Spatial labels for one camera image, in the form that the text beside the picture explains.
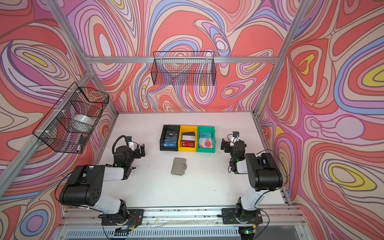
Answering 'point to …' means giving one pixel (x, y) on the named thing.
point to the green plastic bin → (206, 129)
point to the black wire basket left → (54, 129)
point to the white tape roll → (82, 123)
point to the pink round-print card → (205, 140)
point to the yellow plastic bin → (187, 139)
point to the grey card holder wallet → (179, 166)
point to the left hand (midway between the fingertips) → (137, 143)
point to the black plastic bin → (169, 138)
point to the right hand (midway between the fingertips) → (230, 141)
